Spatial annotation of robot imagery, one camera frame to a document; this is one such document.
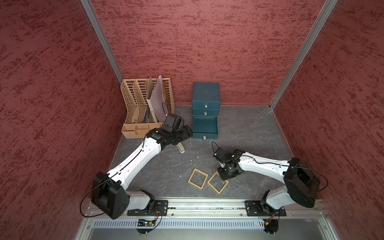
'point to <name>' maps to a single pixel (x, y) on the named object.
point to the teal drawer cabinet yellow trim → (206, 106)
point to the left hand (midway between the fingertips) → (188, 137)
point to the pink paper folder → (158, 99)
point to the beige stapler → (180, 147)
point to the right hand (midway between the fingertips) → (224, 179)
